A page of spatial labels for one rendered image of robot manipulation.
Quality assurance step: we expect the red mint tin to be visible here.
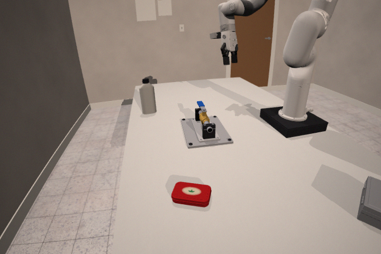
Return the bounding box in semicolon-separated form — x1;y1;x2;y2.
171;182;212;207

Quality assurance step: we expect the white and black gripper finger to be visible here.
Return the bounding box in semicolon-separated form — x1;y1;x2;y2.
231;51;238;63
221;43;230;65

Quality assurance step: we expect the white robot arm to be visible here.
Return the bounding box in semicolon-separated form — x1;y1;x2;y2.
210;0;338;121

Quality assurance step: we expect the dark grey hinged case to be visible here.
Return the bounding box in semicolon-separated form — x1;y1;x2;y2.
357;176;381;230

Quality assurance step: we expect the grey bottle with black cap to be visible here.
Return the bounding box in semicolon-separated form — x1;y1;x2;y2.
139;78;157;114

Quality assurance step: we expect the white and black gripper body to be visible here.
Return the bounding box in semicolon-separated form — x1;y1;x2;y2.
221;30;238;52

